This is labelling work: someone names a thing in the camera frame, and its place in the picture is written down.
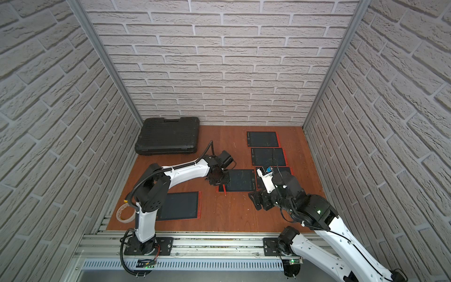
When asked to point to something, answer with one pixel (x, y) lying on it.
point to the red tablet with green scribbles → (271, 156)
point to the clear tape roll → (118, 214)
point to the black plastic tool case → (160, 137)
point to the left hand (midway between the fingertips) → (230, 181)
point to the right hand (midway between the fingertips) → (261, 190)
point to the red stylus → (224, 190)
